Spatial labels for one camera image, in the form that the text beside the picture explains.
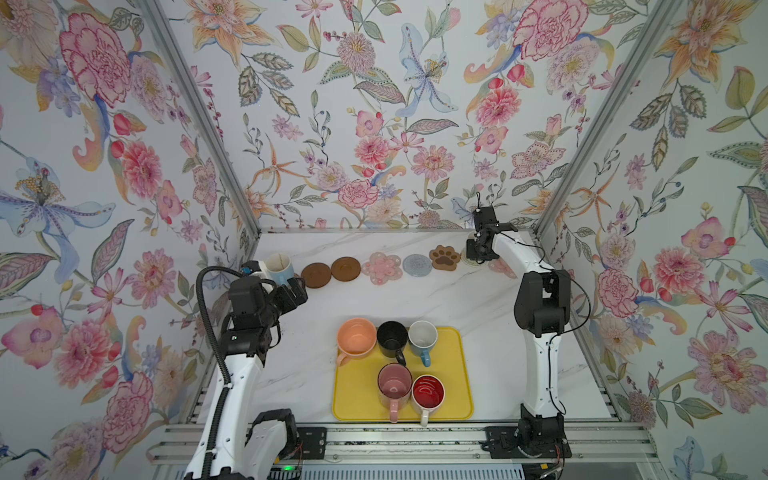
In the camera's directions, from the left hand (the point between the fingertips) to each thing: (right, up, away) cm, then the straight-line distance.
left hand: (295, 285), depth 78 cm
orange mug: (+15, -16, +11) cm, 25 cm away
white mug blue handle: (+34, -15, +8) cm, 38 cm away
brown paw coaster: (+46, +7, +36) cm, 59 cm away
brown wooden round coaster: (-1, +1, +29) cm, 29 cm away
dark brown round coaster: (+9, +3, +32) cm, 34 cm away
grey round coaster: (+35, +5, +32) cm, 48 cm away
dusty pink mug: (+26, -27, +4) cm, 38 cm away
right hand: (+56, +9, +27) cm, 63 cm away
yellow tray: (+16, -29, +3) cm, 33 cm away
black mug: (+25, -15, +6) cm, 30 cm away
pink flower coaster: (+22, +4, +32) cm, 39 cm away
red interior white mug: (+35, -29, +2) cm, 45 cm away
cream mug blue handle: (-11, +4, +20) cm, 23 cm away
